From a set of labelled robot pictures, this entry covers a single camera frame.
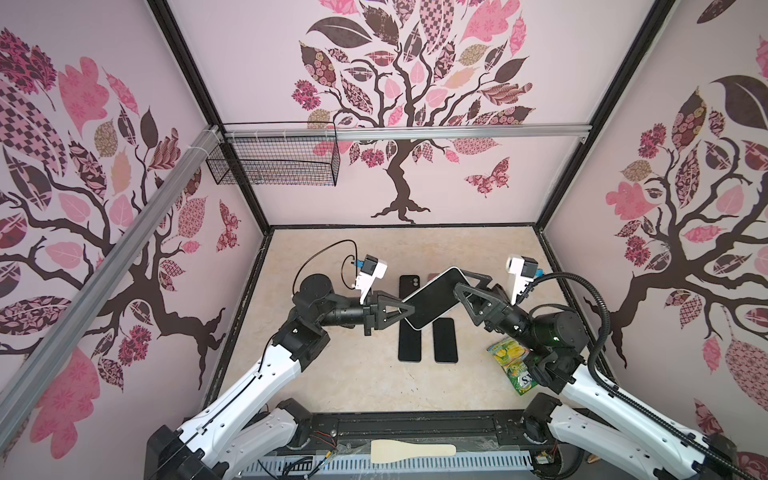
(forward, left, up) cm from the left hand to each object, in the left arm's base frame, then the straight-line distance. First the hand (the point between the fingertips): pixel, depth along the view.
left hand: (413, 316), depth 59 cm
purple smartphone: (+8, -12, -32) cm, 35 cm away
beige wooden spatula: (-20, +5, -32) cm, 38 cm away
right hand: (+2, -8, +9) cm, 13 cm away
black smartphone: (+8, -1, -33) cm, 34 cm away
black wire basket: (+58, +41, +1) cm, 71 cm away
